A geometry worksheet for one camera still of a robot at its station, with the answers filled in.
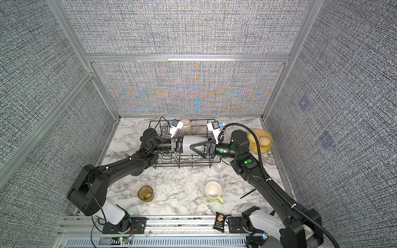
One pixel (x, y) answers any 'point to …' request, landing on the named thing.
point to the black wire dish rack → (171, 159)
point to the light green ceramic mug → (213, 190)
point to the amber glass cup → (145, 192)
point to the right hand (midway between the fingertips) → (193, 144)
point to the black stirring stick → (247, 193)
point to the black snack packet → (219, 221)
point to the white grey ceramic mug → (189, 140)
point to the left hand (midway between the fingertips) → (197, 146)
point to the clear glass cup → (219, 168)
